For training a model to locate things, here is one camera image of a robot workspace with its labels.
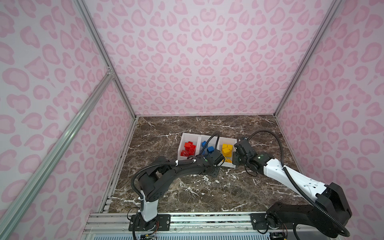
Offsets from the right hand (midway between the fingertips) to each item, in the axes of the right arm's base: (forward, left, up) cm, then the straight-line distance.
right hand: (236, 156), depth 84 cm
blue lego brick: (+13, +18, -8) cm, 24 cm away
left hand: (-4, +11, -9) cm, 15 cm away
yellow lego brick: (+8, +4, -6) cm, 11 cm away
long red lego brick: (+8, +27, -7) cm, 29 cm away
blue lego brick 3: (+8, +18, -11) cm, 23 cm away
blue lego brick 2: (+11, +14, -11) cm, 21 cm away
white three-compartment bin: (+14, +22, -4) cm, 27 cm away
